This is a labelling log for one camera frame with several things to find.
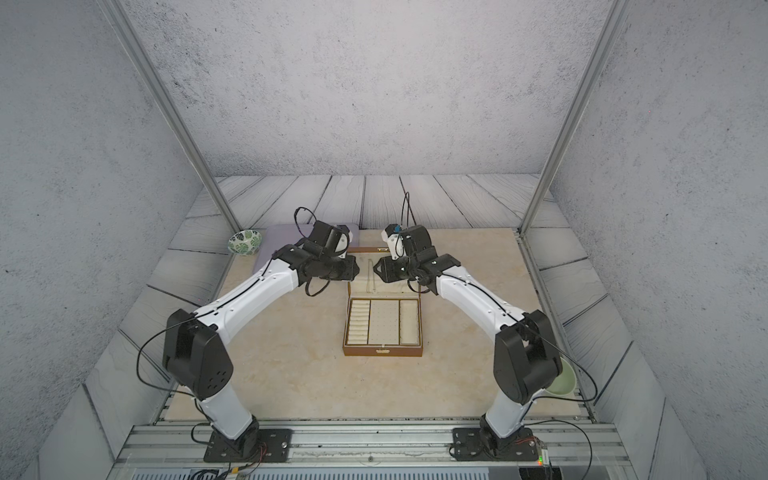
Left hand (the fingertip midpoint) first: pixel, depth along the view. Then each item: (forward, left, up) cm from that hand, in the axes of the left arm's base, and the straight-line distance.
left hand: (362, 269), depth 85 cm
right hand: (0, -5, +2) cm, 5 cm away
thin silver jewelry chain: (+2, -2, -9) cm, 9 cm away
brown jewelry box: (-9, -5, -12) cm, 16 cm away
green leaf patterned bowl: (+27, +47, -16) cm, 56 cm away
